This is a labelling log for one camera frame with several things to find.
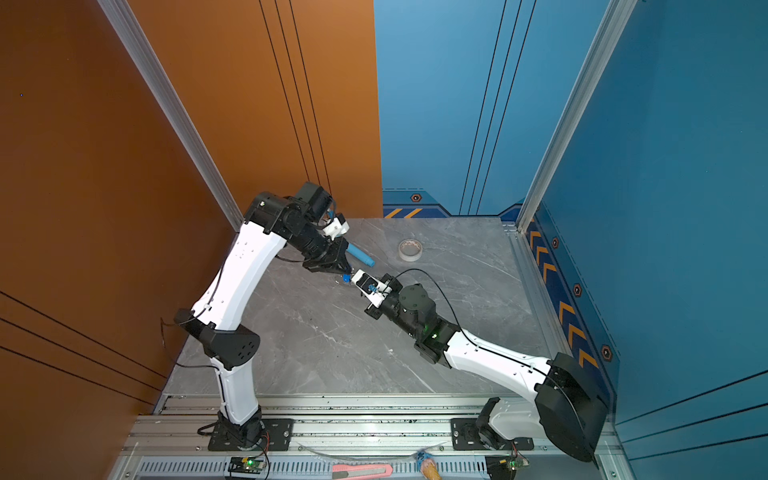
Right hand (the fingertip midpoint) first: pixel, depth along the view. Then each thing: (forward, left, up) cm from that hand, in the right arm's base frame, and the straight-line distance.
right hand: (358, 275), depth 72 cm
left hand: (+1, +2, +2) cm, 3 cm away
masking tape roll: (+31, -14, -26) cm, 43 cm away
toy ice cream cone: (-35, -15, -24) cm, 46 cm away
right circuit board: (-35, -34, -30) cm, 57 cm away
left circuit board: (-35, +27, -28) cm, 53 cm away
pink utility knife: (-36, -1, -27) cm, 45 cm away
